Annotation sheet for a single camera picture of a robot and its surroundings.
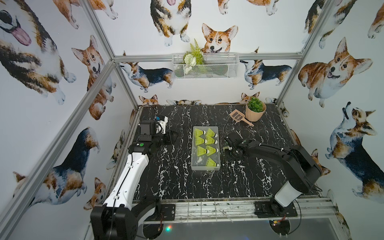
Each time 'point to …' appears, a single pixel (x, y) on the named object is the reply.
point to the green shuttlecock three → (201, 151)
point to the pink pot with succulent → (255, 109)
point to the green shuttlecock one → (210, 133)
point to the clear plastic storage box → (205, 155)
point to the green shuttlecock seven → (210, 140)
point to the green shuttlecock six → (199, 140)
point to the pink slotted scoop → (240, 116)
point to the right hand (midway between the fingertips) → (226, 156)
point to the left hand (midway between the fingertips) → (177, 131)
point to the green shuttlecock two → (198, 132)
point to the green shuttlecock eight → (212, 150)
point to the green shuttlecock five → (210, 162)
